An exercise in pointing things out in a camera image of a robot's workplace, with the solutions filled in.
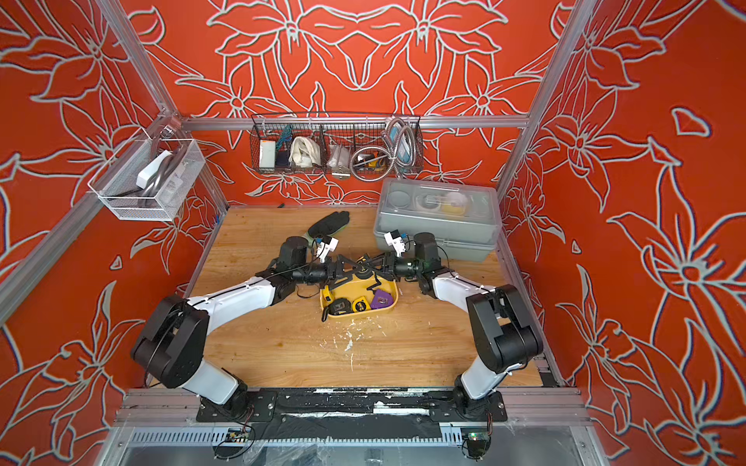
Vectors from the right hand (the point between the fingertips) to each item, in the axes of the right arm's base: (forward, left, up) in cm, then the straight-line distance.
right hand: (362, 268), depth 81 cm
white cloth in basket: (+33, +19, +16) cm, 41 cm away
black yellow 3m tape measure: (-5, +7, -14) cm, 16 cm away
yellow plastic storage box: (+1, +1, -12) cm, 12 cm away
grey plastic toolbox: (+18, -32, +2) cm, 37 cm away
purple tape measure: (-3, -5, -13) cm, 15 cm away
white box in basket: (+33, +32, +16) cm, 48 cm away
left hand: (-1, +1, 0) cm, 2 cm away
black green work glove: (+30, +16, -16) cm, 38 cm away
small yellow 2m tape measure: (-4, +1, -15) cm, 15 cm away
